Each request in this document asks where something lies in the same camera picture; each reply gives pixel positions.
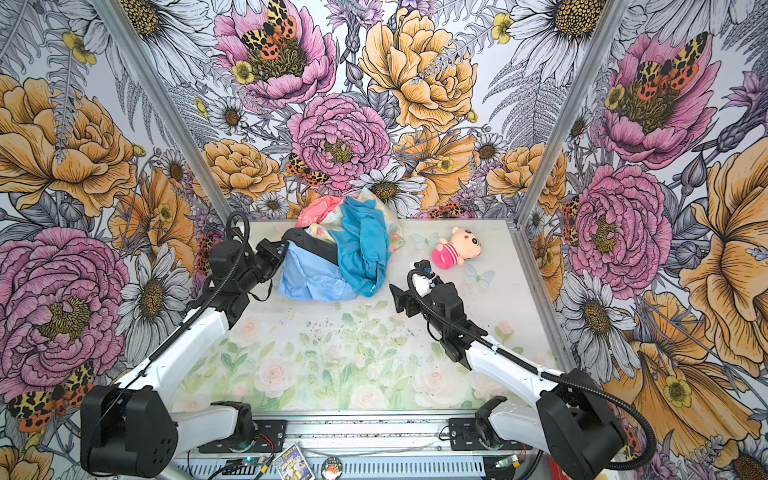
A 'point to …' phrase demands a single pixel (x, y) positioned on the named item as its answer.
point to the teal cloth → (363, 245)
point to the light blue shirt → (305, 276)
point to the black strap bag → (311, 244)
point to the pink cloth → (314, 211)
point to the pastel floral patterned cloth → (322, 230)
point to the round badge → (331, 468)
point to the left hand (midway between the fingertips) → (291, 248)
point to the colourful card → (292, 465)
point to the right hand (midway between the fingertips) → (404, 288)
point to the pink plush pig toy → (463, 245)
